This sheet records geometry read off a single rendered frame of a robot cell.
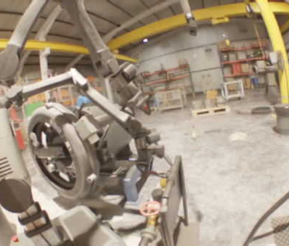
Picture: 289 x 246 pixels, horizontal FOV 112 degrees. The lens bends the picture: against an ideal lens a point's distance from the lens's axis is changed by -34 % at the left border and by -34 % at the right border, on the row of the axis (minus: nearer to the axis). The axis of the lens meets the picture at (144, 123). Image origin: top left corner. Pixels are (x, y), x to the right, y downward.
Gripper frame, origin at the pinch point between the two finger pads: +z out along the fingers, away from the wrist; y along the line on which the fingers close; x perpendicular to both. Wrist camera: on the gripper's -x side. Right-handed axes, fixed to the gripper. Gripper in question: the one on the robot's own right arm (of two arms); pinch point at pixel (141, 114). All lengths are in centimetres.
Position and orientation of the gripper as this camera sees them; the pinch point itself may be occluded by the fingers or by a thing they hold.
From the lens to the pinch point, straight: 63.9
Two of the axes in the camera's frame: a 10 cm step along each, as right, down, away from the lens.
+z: 5.2, 7.0, 4.9
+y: -7.1, 0.2, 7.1
